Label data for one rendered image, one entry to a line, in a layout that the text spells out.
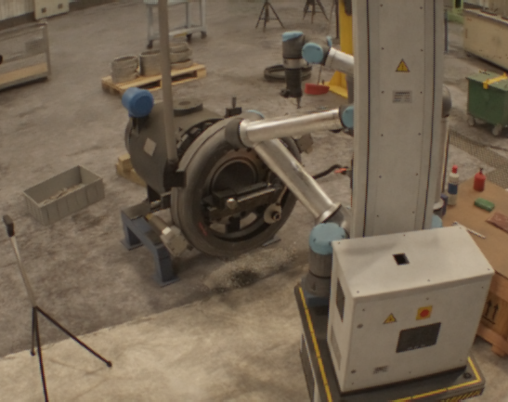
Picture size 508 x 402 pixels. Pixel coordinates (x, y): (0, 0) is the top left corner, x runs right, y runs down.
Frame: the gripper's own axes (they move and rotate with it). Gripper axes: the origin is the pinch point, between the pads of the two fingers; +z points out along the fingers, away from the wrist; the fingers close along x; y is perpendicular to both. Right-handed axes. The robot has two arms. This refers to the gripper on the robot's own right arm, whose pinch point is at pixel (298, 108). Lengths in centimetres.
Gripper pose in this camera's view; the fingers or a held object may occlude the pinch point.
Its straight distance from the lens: 253.6
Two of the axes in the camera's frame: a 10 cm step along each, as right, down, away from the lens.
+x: 5.7, 3.7, -7.3
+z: 0.4, 8.8, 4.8
